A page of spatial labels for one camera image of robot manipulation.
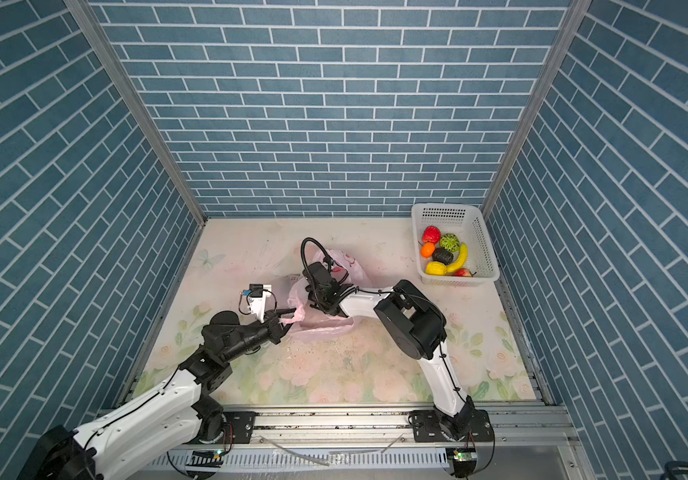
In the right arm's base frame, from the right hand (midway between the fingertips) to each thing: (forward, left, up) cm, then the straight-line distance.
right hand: (300, 286), depth 95 cm
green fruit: (+21, -50, +2) cm, 54 cm away
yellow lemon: (+10, -44, +1) cm, 45 cm away
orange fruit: (+18, -42, 0) cm, 46 cm away
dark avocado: (+16, -47, +1) cm, 49 cm away
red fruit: (+25, -44, +1) cm, 50 cm away
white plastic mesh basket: (+33, -59, +1) cm, 67 cm away
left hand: (-17, -7, +12) cm, 22 cm away
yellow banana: (+18, -55, -2) cm, 58 cm away
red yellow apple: (+10, -54, 0) cm, 55 cm away
